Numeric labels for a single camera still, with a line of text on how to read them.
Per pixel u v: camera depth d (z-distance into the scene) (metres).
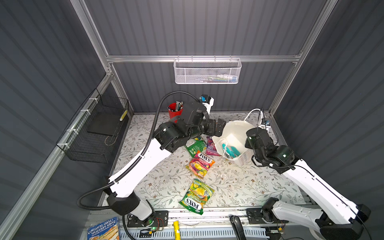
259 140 0.49
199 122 0.46
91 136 0.72
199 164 0.89
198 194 0.79
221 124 0.53
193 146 0.99
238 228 0.67
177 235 0.68
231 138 0.94
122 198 0.40
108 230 0.69
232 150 0.89
